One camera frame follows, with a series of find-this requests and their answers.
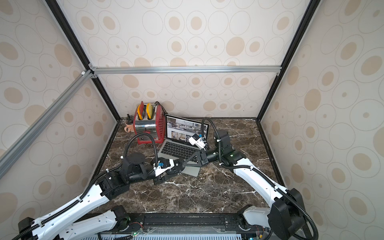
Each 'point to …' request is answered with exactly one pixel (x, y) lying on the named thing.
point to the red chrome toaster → (155, 126)
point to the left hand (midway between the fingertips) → (176, 168)
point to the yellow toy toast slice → (150, 111)
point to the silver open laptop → (177, 145)
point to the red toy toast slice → (141, 108)
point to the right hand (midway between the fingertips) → (186, 169)
